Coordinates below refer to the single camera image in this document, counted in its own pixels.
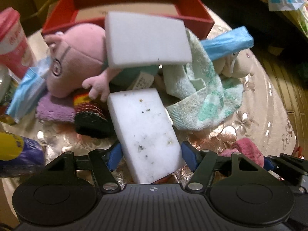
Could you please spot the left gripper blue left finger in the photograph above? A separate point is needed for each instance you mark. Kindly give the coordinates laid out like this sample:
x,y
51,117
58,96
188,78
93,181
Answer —
x,y
104,162

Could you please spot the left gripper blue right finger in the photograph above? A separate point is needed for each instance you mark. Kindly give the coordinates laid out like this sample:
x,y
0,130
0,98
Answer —
x,y
202,164

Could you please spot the rainbow striped sock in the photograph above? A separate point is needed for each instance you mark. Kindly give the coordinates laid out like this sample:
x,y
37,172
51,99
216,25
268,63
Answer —
x,y
92,117

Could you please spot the white sponge block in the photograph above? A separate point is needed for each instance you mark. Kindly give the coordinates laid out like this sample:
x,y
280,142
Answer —
x,y
149,144
137,40

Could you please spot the mint green towel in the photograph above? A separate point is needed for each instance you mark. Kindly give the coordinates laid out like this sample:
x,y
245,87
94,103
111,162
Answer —
x,y
205,100

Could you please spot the purple fuzzy cloth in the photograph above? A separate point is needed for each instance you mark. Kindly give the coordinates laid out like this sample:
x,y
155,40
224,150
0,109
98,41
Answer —
x,y
51,108

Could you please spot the beige plush toy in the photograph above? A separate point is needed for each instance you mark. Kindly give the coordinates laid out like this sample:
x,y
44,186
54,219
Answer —
x,y
236,65

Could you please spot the pink pig plush toy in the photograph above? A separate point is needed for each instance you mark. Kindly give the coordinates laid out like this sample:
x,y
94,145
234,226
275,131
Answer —
x,y
79,60

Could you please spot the blue face mask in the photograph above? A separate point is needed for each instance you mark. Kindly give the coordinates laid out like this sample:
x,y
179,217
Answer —
x,y
228,43

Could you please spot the maroon fuzzy cloth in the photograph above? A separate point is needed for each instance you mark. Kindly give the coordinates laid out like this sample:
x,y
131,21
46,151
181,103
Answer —
x,y
246,147

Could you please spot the yellow purple snack bag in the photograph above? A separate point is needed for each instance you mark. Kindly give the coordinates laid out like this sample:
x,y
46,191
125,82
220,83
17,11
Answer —
x,y
20,155

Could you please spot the blue mask packet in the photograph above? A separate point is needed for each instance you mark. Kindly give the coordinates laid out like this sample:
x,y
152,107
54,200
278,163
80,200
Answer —
x,y
29,90

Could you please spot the pink lidded plastic cup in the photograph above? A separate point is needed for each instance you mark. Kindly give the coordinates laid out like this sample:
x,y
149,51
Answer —
x,y
15,52

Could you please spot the red cardboard box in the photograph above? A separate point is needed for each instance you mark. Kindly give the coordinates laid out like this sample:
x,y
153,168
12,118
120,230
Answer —
x,y
192,12

